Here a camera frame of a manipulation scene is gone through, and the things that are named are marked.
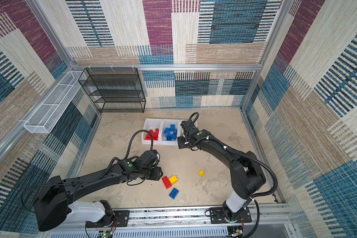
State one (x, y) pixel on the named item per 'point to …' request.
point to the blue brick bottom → (173, 193)
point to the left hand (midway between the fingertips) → (160, 172)
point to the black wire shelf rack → (114, 89)
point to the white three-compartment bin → (161, 123)
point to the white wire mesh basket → (54, 107)
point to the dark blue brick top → (168, 138)
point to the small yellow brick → (201, 173)
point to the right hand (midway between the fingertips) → (184, 143)
